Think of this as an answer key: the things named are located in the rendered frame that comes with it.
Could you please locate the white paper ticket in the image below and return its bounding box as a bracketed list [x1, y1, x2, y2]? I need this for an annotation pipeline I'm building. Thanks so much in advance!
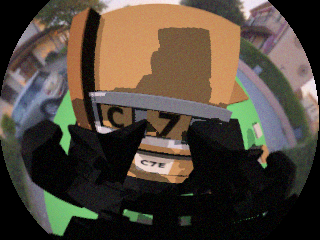
[133, 153, 175, 175]

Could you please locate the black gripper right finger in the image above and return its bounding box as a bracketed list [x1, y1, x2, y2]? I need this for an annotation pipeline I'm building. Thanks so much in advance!
[187, 125, 264, 195]

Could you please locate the grey cylinder with orange top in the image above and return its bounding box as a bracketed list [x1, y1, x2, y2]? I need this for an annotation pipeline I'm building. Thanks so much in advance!
[249, 144, 269, 164]

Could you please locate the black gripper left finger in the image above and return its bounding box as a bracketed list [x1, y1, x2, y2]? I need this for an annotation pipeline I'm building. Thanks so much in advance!
[68, 120, 147, 185]

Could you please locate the pale pink flat square tile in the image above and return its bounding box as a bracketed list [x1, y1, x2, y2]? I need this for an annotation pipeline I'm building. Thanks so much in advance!
[253, 123, 263, 139]

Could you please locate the orange flat rectangular board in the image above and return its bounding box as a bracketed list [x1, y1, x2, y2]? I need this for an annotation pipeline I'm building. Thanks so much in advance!
[228, 79, 248, 105]

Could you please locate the tan tile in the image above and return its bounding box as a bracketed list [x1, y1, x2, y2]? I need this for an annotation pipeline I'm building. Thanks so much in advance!
[99, 103, 133, 129]
[147, 109, 192, 141]

